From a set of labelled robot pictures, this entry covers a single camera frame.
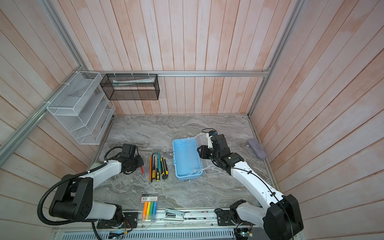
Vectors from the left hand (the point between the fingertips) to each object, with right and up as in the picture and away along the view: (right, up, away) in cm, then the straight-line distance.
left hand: (141, 164), depth 92 cm
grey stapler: (+22, -21, -18) cm, 36 cm away
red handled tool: (+1, -3, -2) cm, 4 cm away
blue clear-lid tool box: (+29, +1, +1) cm, 29 cm away
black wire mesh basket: (-11, +52, +12) cm, 55 cm away
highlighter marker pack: (+10, -19, -15) cm, 26 cm away
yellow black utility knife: (+15, -2, -2) cm, 15 cm away
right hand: (+36, +11, -10) cm, 39 cm away
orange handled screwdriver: (+6, -2, -2) cm, 7 cm away
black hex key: (+6, -1, +1) cm, 6 cm away
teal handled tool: (+12, +1, 0) cm, 12 cm away
